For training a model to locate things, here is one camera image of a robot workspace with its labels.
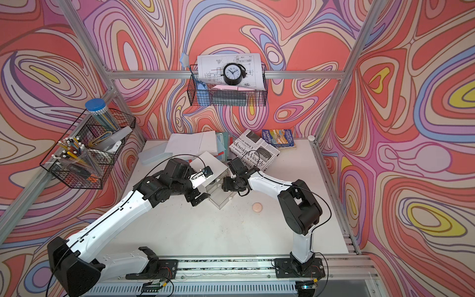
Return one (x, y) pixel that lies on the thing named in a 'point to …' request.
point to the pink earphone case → (256, 207)
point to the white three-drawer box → (213, 185)
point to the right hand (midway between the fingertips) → (228, 190)
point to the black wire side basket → (103, 145)
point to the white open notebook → (192, 144)
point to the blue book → (280, 138)
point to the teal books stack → (224, 141)
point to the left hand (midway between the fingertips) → (204, 184)
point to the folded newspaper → (254, 150)
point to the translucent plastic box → (153, 151)
